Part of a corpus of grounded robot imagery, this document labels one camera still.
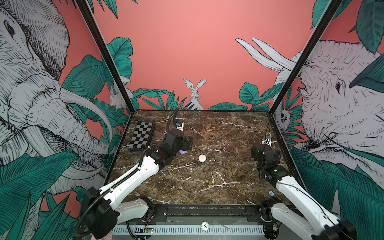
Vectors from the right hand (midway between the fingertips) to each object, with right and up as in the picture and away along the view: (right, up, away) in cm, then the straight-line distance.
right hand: (264, 146), depth 80 cm
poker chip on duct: (-33, -37, -10) cm, 51 cm away
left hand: (-44, +7, -3) cm, 44 cm away
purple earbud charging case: (-47, -6, +17) cm, 50 cm away
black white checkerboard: (-75, +5, +21) cm, 78 cm away
